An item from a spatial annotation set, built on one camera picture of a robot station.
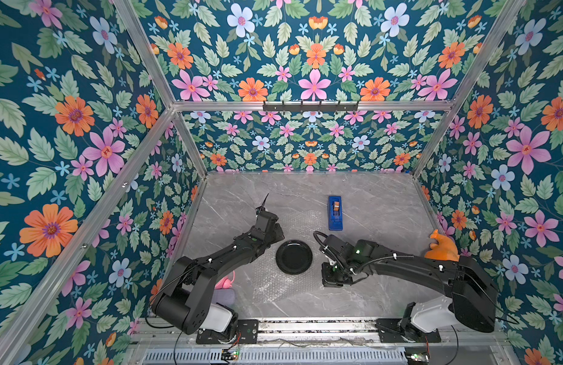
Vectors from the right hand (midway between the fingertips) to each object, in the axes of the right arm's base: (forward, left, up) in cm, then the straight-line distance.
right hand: (323, 281), depth 77 cm
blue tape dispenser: (+31, -6, -1) cm, 32 cm away
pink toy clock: (0, +36, -4) cm, 36 cm away
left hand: (+21, +16, +1) cm, 26 cm away
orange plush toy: (+15, -47, -2) cm, 50 cm away
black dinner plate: (+11, +11, -5) cm, 17 cm away
